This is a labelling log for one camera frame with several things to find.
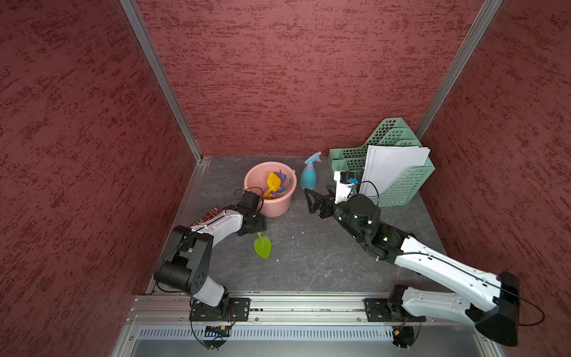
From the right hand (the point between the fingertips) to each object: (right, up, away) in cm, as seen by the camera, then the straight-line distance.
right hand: (313, 193), depth 69 cm
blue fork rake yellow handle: (-10, 0, +26) cm, 28 cm away
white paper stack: (+31, +11, +19) cm, 37 cm away
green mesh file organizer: (+40, -2, +24) cm, 46 cm away
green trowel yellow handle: (-19, -23, +21) cm, 36 cm away
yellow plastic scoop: (-15, +3, +25) cm, 29 cm away
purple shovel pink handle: (-11, +5, +26) cm, 29 cm away
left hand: (-22, -18, +23) cm, 37 cm away
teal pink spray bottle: (0, +6, +31) cm, 31 cm away
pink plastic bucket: (-13, -7, +21) cm, 26 cm away
